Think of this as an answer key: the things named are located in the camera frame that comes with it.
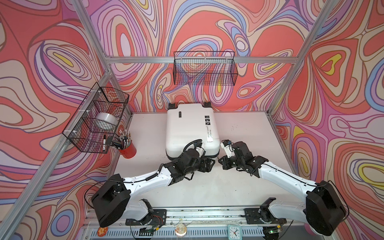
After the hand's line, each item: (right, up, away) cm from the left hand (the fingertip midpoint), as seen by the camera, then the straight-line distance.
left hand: (212, 160), depth 78 cm
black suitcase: (-11, +18, +7) cm, 22 cm away
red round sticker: (-53, -32, -9) cm, 63 cm away
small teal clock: (+9, -31, -10) cm, 34 cm away
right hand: (+5, -4, +6) cm, 9 cm away
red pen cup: (-49, +2, +12) cm, 51 cm away
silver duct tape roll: (-53, +22, -4) cm, 58 cm away
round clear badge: (-16, -32, -8) cm, 36 cm away
